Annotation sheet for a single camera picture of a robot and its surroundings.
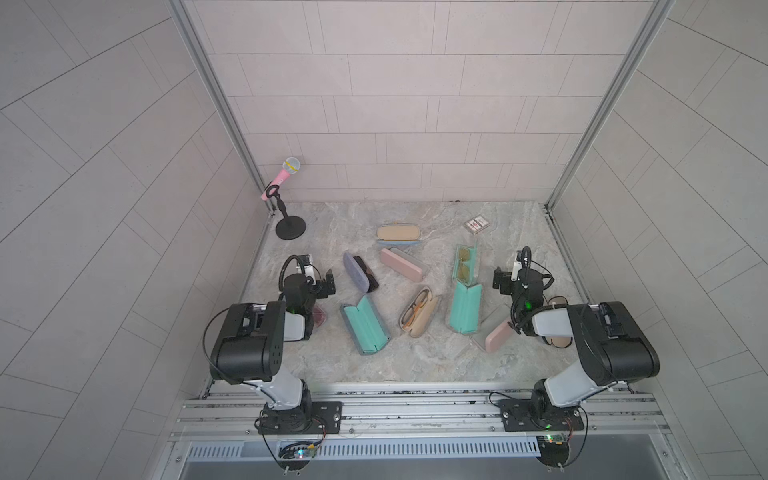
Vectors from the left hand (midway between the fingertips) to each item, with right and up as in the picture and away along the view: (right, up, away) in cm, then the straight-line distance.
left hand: (321, 267), depth 95 cm
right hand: (+62, +1, 0) cm, 62 cm away
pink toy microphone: (-9, +32, -3) cm, 33 cm away
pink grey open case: (+51, -15, -16) cm, 55 cm away
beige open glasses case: (+33, -14, -8) cm, 36 cm away
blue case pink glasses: (+2, -13, -9) cm, 16 cm away
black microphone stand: (-15, +13, +13) cm, 24 cm away
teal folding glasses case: (+45, -12, -6) cm, 47 cm away
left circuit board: (+3, -37, -30) cm, 47 cm away
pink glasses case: (+25, +1, -2) cm, 25 cm away
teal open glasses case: (+16, -16, -10) cm, 25 cm away
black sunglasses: (+17, -6, +1) cm, 18 cm away
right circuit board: (+61, -39, -27) cm, 77 cm away
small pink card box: (+54, +14, +14) cm, 57 cm away
